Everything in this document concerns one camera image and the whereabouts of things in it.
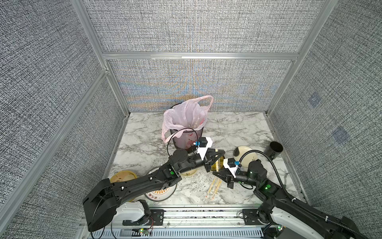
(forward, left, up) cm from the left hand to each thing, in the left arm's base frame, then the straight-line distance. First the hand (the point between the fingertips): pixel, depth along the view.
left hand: (226, 152), depth 61 cm
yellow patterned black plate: (-2, +3, -8) cm, 9 cm away
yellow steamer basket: (+3, +53, -28) cm, 60 cm away
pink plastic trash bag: (+34, +16, -14) cm, 40 cm away
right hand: (-2, +4, -13) cm, 14 cm away
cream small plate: (+4, +16, -31) cm, 35 cm away
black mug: (+15, -38, -27) cm, 49 cm away
